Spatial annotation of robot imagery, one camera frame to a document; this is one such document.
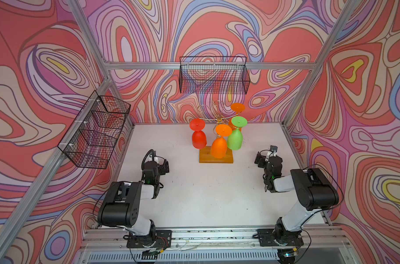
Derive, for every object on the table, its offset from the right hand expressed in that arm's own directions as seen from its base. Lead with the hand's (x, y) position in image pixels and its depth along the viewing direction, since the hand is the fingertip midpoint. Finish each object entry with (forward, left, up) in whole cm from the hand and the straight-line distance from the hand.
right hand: (266, 156), depth 96 cm
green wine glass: (-1, +21, +18) cm, 28 cm away
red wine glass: (+1, +39, +17) cm, 43 cm away
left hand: (-1, +63, +2) cm, 63 cm away
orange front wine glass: (-5, +30, +20) cm, 36 cm away
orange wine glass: (+12, +20, +28) cm, 36 cm away
